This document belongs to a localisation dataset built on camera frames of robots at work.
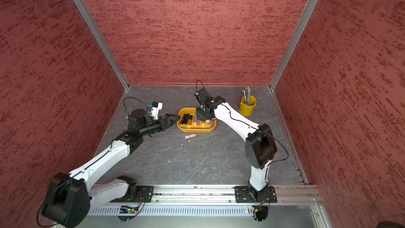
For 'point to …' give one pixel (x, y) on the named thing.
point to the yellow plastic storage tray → (187, 121)
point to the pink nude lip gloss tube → (192, 135)
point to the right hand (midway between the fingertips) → (202, 117)
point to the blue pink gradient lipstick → (208, 121)
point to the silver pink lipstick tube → (195, 120)
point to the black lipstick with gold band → (183, 119)
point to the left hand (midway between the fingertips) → (177, 122)
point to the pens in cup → (247, 95)
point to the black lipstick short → (186, 119)
